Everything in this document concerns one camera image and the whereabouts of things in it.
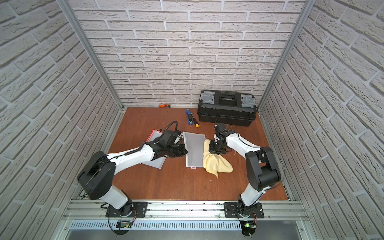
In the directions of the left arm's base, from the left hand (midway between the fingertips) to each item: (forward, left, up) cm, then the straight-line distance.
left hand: (190, 150), depth 85 cm
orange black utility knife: (+47, +22, -9) cm, 52 cm away
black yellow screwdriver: (+26, -4, -8) cm, 28 cm away
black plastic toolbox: (+28, -25, +8) cm, 38 cm away
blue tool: (+29, +1, -5) cm, 29 cm away
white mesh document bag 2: (-4, +20, -10) cm, 23 cm away
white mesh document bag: (+8, -2, -7) cm, 11 cm away
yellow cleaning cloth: (-6, -15, -5) cm, 17 cm away
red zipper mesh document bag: (+17, +26, -9) cm, 32 cm away
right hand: (+2, -14, -5) cm, 15 cm away
